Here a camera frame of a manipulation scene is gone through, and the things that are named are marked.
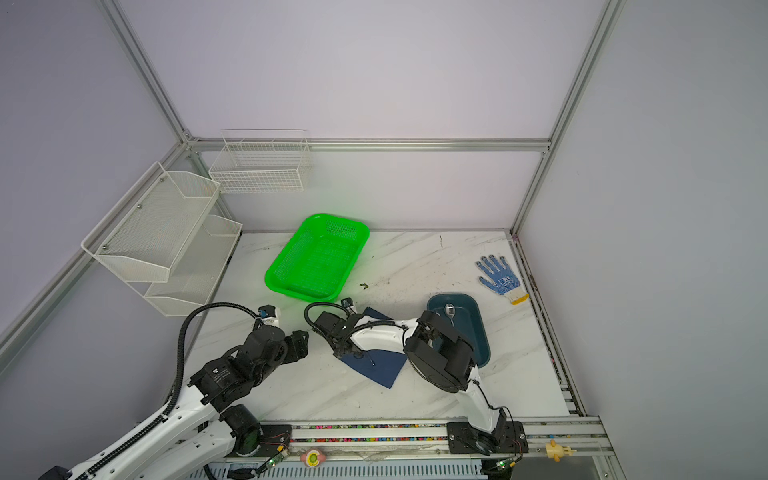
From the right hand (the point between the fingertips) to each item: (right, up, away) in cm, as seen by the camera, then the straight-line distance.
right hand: (355, 335), depth 92 cm
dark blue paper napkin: (+8, -7, -6) cm, 13 cm away
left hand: (-14, +3, -14) cm, 20 cm away
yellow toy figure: (+50, -21, -23) cm, 59 cm away
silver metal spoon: (+30, +7, +4) cm, 31 cm away
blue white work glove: (+52, +16, +13) cm, 56 cm away
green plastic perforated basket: (-16, +24, +21) cm, 36 cm away
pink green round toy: (-6, -22, -25) cm, 33 cm away
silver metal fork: (+5, -5, -6) cm, 10 cm away
